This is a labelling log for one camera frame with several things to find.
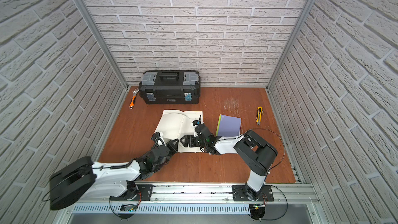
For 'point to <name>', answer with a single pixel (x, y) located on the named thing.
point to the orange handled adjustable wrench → (131, 104)
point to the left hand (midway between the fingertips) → (182, 138)
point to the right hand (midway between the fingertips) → (187, 140)
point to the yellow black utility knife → (259, 113)
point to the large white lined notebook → (175, 124)
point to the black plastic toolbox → (170, 87)
